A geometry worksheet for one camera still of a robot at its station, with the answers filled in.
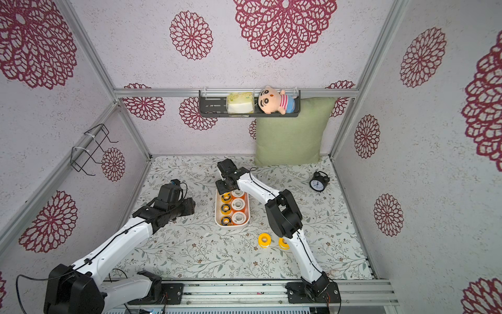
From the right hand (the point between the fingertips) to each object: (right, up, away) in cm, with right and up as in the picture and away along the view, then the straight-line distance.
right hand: (221, 184), depth 97 cm
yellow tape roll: (+21, -24, -11) cm, 34 cm away
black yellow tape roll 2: (+3, -17, -5) cm, 18 cm away
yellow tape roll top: (+2, -7, +3) cm, 8 cm away
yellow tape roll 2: (+29, -26, -13) cm, 41 cm away
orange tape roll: (+9, -5, 0) cm, 10 cm away
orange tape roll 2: (+9, -10, -3) cm, 13 cm away
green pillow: (+37, +22, +3) cm, 43 cm away
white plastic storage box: (0, -13, -7) cm, 14 cm away
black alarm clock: (+50, +1, +3) cm, 50 cm away
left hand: (-12, -8, -12) cm, 19 cm away
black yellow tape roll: (+2, -12, -1) cm, 13 cm away
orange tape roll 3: (+9, -15, -7) cm, 19 cm away
